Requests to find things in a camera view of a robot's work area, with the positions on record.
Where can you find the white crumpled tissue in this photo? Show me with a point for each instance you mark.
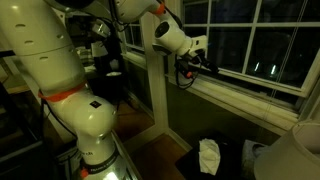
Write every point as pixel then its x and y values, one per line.
pixel 210 156

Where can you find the white window frame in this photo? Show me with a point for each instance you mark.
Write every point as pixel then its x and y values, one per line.
pixel 240 103

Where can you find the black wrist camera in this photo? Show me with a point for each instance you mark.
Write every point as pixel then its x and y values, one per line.
pixel 183 65

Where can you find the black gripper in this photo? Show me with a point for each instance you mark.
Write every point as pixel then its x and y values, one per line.
pixel 201 58

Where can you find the white window sash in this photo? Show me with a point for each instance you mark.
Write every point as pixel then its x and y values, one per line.
pixel 253 24

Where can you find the small white side window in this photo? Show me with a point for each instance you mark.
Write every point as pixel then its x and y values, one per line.
pixel 135 57

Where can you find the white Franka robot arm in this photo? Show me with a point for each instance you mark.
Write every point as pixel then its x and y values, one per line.
pixel 50 50

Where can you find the pale patterned basket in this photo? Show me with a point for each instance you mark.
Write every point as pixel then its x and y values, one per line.
pixel 248 153

